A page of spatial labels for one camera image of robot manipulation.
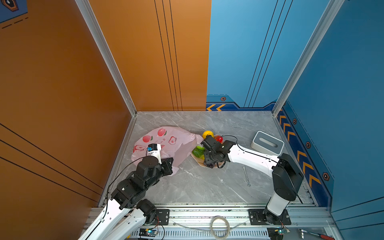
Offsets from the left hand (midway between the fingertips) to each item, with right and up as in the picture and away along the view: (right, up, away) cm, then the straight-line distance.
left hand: (175, 158), depth 70 cm
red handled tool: (+70, -36, -2) cm, 79 cm away
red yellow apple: (+24, +7, +24) cm, 35 cm away
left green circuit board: (-13, -36, 0) cm, 38 cm away
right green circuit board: (+50, -34, -1) cm, 61 cm away
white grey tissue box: (+55, +4, +26) cm, 61 cm away
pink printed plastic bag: (-2, +5, +19) cm, 19 cm away
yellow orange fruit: (+17, +11, +23) cm, 31 cm away
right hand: (+16, -3, +16) cm, 23 cm away
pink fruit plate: (+13, -6, +16) cm, 22 cm away
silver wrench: (+40, -18, +13) cm, 45 cm away
